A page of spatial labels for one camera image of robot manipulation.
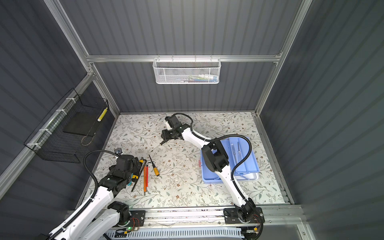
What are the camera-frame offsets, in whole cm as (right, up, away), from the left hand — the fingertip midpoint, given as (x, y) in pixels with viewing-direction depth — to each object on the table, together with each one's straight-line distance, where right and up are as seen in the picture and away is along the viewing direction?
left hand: (126, 162), depth 82 cm
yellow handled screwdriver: (+13, -6, +8) cm, 17 cm away
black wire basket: (-26, +17, -10) cm, 32 cm away
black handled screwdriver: (+14, +8, +20) cm, 26 cm away
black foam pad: (-20, +22, -6) cm, 30 cm away
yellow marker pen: (-14, +24, -2) cm, 28 cm away
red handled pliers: (+9, -10, +4) cm, 15 cm away
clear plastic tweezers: (+60, +5, +2) cm, 60 cm away
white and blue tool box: (+64, +3, +2) cm, 64 cm away
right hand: (+18, +13, +18) cm, 28 cm away
